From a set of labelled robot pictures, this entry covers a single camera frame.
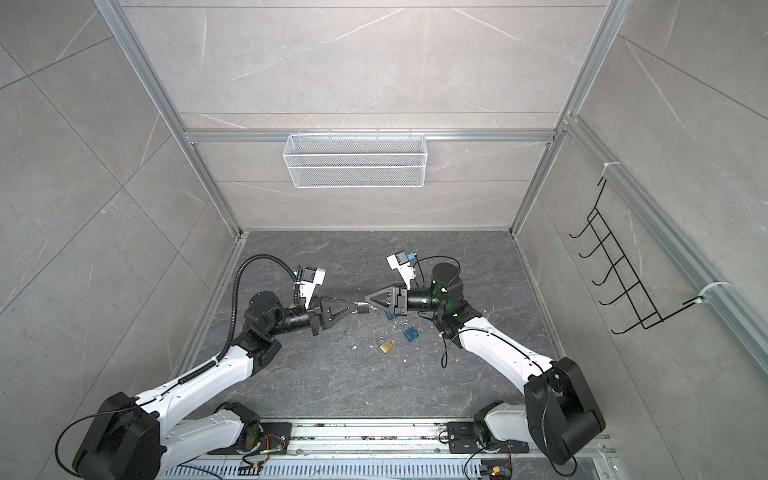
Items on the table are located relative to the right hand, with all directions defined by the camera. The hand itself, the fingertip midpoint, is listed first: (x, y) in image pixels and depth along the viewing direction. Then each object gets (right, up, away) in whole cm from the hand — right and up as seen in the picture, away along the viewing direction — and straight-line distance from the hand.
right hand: (368, 300), depth 69 cm
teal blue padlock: (+11, -14, +23) cm, 29 cm away
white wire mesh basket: (-7, +43, +31) cm, 54 cm away
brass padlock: (+4, -17, +20) cm, 27 cm away
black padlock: (-1, -2, -1) cm, 2 cm away
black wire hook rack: (+61, 0, -5) cm, 61 cm away
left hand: (-3, -1, -2) cm, 4 cm away
